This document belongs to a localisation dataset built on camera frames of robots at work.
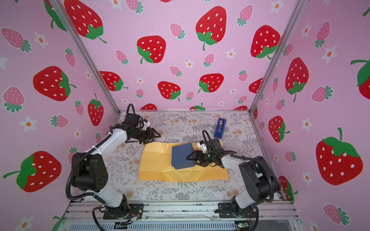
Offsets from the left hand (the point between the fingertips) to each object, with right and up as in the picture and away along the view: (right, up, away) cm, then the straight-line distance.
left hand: (159, 137), depth 88 cm
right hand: (+18, -15, -5) cm, 24 cm away
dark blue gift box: (+13, -10, -5) cm, 17 cm away
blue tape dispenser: (+41, +5, +15) cm, 44 cm away
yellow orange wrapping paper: (-2, -18, 0) cm, 18 cm away
